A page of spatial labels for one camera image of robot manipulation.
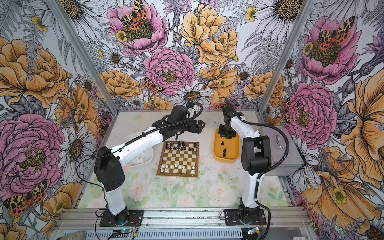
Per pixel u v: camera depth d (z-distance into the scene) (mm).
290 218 765
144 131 552
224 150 985
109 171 499
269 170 511
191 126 745
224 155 965
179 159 940
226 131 839
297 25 779
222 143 1020
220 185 852
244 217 671
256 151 568
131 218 732
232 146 1013
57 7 709
